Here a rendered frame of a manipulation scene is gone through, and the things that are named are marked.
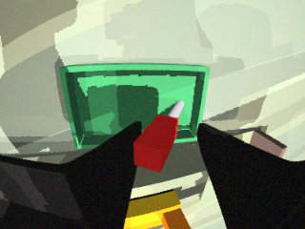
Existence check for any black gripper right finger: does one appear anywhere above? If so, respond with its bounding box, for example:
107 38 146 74
195 123 305 229

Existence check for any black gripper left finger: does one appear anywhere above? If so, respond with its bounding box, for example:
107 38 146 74
0 122 142 229

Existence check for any green tray floor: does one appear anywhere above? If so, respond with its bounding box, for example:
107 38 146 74
73 70 197 136

